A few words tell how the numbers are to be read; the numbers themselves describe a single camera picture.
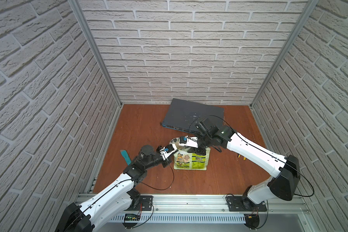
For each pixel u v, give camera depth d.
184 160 0.77
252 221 0.68
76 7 0.70
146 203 0.73
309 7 0.69
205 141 0.62
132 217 0.71
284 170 0.41
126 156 0.89
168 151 0.62
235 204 0.73
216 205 0.76
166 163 0.67
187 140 0.63
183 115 1.08
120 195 0.51
